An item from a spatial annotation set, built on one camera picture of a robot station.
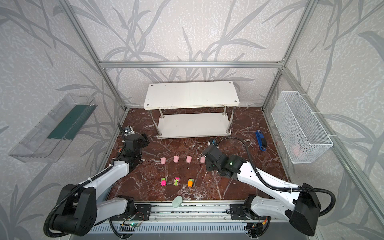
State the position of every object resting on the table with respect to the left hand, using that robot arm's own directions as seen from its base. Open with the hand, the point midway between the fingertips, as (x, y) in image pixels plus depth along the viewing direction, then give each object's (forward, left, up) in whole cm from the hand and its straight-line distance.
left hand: (141, 131), depth 88 cm
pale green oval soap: (-35, -24, -12) cm, 44 cm away
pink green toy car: (-26, -15, -12) cm, 32 cm away
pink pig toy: (-13, -13, -14) cm, 22 cm away
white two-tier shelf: (+32, -23, -15) cm, 42 cm away
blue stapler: (+1, -75, -10) cm, 76 cm away
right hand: (-15, -40, -1) cm, 43 cm away
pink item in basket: (-16, -84, +6) cm, 86 cm away
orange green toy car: (-26, -30, -11) cm, 41 cm away
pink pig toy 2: (-11, -20, -14) cm, 27 cm away
